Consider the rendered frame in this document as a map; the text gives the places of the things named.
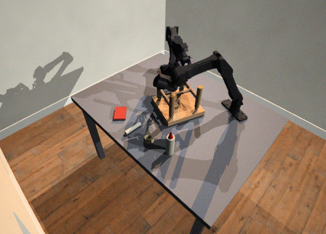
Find brown wooden stool legs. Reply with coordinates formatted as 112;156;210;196
157;82;203;118

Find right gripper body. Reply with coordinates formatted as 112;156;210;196
174;56;191;66

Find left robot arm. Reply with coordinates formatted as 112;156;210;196
153;50;248;121

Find cream cylinder with dark end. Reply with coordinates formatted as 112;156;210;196
125;122;141;135

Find beige roll of masking tape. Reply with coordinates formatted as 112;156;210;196
144;134;154;144

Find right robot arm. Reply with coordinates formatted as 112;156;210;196
166;26;188;74

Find flat red block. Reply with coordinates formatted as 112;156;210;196
114;107;127;120

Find white glue bottle with red cap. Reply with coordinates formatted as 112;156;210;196
166;132;175;155

